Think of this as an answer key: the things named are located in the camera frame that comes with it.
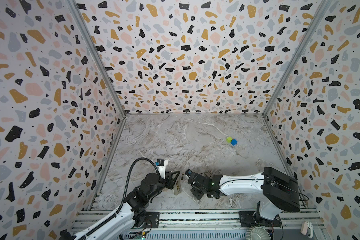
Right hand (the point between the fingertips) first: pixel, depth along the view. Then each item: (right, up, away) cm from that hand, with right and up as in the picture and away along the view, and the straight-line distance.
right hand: (191, 187), depth 83 cm
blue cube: (+31, +23, +22) cm, 44 cm away
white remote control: (-7, +2, -4) cm, 8 cm away
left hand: (-6, +11, -6) cm, 13 cm away
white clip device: (+55, -15, -12) cm, 58 cm away
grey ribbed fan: (+31, -16, -13) cm, 37 cm away
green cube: (+26, +25, +21) cm, 42 cm away
